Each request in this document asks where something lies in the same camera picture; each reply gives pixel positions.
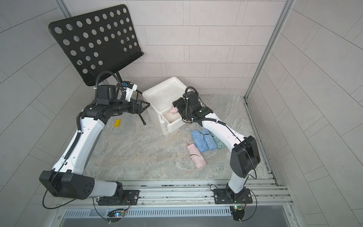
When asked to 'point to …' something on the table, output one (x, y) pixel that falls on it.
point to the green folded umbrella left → (219, 143)
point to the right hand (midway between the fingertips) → (173, 105)
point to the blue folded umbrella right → (209, 140)
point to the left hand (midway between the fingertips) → (146, 101)
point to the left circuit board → (115, 215)
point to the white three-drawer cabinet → (159, 98)
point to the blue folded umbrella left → (199, 141)
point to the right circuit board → (237, 211)
